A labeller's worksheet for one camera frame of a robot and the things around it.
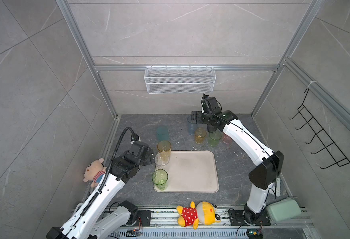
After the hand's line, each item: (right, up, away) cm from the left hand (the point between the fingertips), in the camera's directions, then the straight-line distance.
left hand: (145, 152), depth 75 cm
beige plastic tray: (+25, -13, +13) cm, 31 cm away
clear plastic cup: (+7, -5, +11) cm, 14 cm away
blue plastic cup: (+27, +13, +29) cm, 42 cm away
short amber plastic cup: (+32, +8, +26) cm, 42 cm away
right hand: (+29, +20, +9) cm, 37 cm away
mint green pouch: (+74, -30, +2) cm, 79 cm away
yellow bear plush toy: (+29, -28, -6) cm, 41 cm away
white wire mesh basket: (+18, +46, +26) cm, 56 cm away
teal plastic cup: (+5, +9, +34) cm, 35 cm away
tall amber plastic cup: (+8, -1, +19) cm, 20 cm away
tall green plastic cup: (+6, -16, +9) cm, 19 cm away
